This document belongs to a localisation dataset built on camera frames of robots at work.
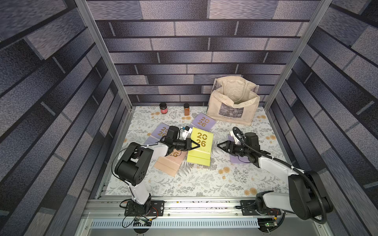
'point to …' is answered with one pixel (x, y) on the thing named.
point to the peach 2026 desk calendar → (170, 164)
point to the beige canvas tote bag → (234, 99)
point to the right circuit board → (271, 224)
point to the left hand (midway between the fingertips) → (199, 146)
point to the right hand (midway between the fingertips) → (219, 146)
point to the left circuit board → (141, 221)
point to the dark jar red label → (163, 108)
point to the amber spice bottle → (186, 109)
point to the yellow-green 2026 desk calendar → (201, 155)
